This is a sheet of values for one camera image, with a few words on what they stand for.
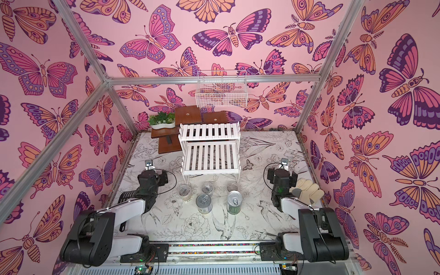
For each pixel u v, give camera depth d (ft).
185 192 2.85
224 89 3.48
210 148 3.15
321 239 1.38
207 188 2.87
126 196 2.87
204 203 2.62
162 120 3.19
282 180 2.23
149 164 2.56
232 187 2.87
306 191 2.95
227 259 2.39
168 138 3.66
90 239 1.38
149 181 2.28
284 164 2.50
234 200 2.55
